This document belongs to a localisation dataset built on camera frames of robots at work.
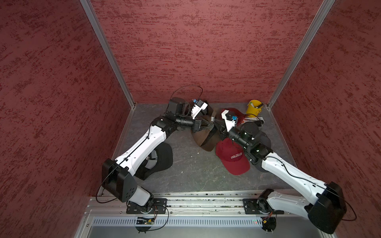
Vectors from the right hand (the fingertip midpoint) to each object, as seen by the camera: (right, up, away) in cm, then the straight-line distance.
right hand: (212, 121), depth 71 cm
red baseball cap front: (+14, -21, +14) cm, 29 cm away
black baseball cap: (-30, -23, +18) cm, 42 cm away
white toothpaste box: (+36, +1, +39) cm, 53 cm away
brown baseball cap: (-2, -9, +5) cm, 11 cm away
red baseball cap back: (+27, +5, +45) cm, 53 cm away
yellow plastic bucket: (+35, +9, +37) cm, 52 cm away
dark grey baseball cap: (+32, -10, +16) cm, 37 cm away
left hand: (-2, -3, -3) cm, 5 cm away
